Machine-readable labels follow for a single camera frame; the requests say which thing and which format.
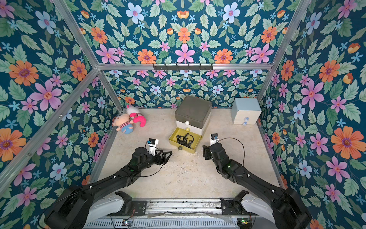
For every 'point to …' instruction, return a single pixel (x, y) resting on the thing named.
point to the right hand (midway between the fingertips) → (207, 144)
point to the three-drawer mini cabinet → (192, 115)
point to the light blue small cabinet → (245, 111)
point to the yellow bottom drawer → (173, 140)
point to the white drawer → (190, 127)
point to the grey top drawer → (193, 121)
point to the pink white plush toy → (135, 114)
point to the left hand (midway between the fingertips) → (168, 151)
